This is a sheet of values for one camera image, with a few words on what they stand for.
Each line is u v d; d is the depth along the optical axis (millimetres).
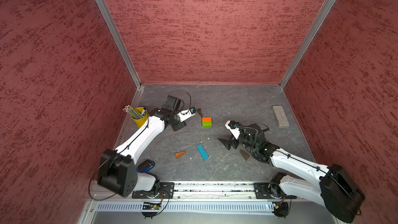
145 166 774
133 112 874
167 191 739
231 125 677
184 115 733
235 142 714
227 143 709
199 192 757
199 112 1033
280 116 1001
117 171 405
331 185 409
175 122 753
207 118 997
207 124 967
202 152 857
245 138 699
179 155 834
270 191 652
